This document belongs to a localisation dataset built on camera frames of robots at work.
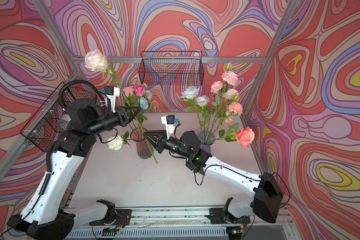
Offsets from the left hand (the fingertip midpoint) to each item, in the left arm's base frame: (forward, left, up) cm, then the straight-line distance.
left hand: (141, 108), depth 57 cm
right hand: (-7, -1, -10) cm, 12 cm away
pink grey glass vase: (+4, +7, -37) cm, 38 cm away
